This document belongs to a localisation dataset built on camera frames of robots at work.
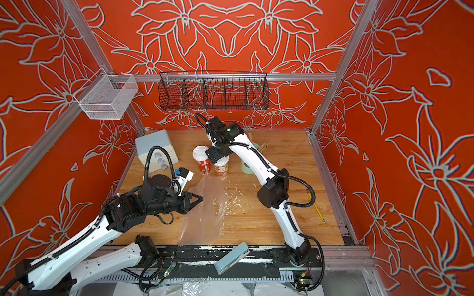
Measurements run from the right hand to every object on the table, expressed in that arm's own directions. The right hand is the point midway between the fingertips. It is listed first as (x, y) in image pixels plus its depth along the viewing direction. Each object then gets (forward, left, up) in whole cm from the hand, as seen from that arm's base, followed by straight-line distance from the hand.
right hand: (219, 151), depth 85 cm
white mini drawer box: (+2, +33, -9) cm, 34 cm away
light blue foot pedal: (-41, -7, -14) cm, 44 cm away
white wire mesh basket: (+25, +59, +13) cm, 65 cm away
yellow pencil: (-19, -46, -19) cm, 54 cm away
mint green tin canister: (0, -12, -14) cm, 19 cm away
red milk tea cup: (-2, +8, -5) cm, 10 cm away
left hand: (-26, +3, +4) cm, 26 cm away
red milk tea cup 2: (-5, -1, -6) cm, 8 cm away
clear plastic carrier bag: (-29, +5, -13) cm, 32 cm away
